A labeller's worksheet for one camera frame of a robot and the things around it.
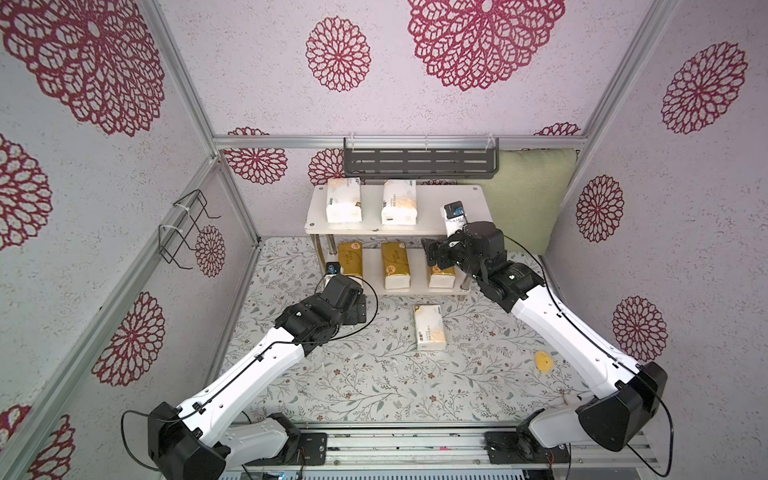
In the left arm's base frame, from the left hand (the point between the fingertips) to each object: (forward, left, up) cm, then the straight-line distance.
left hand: (342, 304), depth 77 cm
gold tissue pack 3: (+15, -29, -9) cm, 34 cm away
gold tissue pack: (+22, 0, -7) cm, 24 cm away
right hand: (+12, -24, +15) cm, 31 cm away
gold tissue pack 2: (+18, -15, -8) cm, 25 cm away
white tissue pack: (0, -25, -16) cm, 29 cm away
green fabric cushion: (+37, -56, +5) cm, 68 cm away
